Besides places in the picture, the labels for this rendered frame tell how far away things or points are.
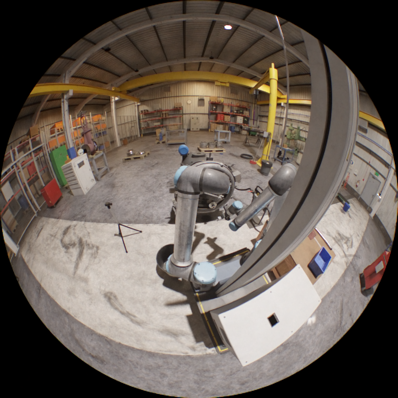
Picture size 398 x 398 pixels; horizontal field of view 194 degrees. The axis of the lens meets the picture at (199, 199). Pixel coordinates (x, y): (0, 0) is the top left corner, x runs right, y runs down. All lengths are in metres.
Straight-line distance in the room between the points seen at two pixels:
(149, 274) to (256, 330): 1.30
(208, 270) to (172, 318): 0.87
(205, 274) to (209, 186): 0.53
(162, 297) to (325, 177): 1.51
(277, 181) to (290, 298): 0.63
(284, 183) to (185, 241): 0.61
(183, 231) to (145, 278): 1.09
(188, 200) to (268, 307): 0.67
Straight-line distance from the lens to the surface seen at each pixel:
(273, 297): 0.69
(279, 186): 0.65
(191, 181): 0.53
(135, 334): 1.65
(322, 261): 1.70
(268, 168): 3.93
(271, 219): 0.94
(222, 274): 1.06
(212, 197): 1.49
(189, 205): 0.56
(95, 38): 9.21
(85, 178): 4.42
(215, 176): 0.52
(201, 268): 0.78
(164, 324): 1.49
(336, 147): 0.18
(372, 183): 10.85
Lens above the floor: 1.43
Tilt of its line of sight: 38 degrees down
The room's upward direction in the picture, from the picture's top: straight up
